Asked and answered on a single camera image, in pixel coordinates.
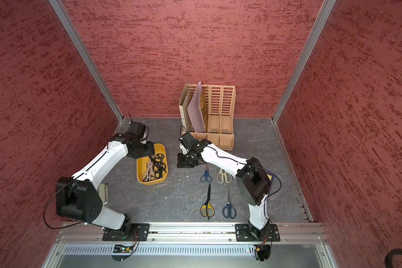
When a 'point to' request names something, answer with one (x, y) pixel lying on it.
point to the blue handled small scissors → (206, 177)
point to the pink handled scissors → (149, 175)
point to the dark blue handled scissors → (229, 211)
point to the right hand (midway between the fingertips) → (180, 168)
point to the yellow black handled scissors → (207, 210)
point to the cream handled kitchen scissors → (222, 177)
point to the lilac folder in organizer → (195, 110)
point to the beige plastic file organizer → (218, 104)
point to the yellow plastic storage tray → (159, 148)
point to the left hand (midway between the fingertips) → (148, 155)
